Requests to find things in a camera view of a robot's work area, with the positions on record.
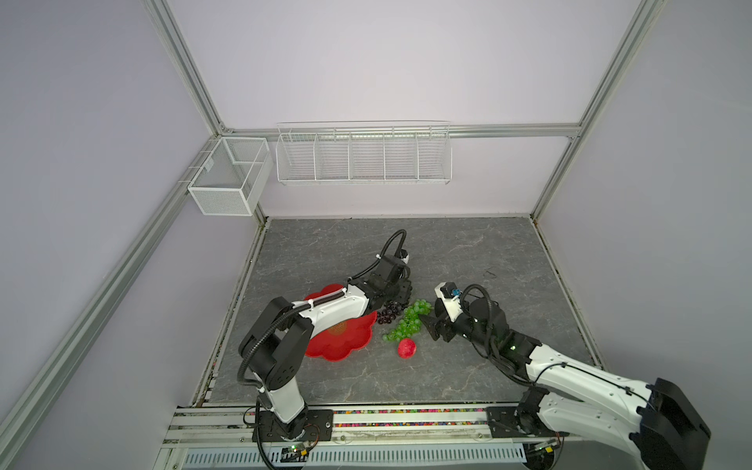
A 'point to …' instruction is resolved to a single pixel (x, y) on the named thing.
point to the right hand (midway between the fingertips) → (430, 304)
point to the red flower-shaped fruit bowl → (338, 341)
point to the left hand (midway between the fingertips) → (404, 284)
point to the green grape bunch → (410, 321)
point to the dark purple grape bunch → (389, 313)
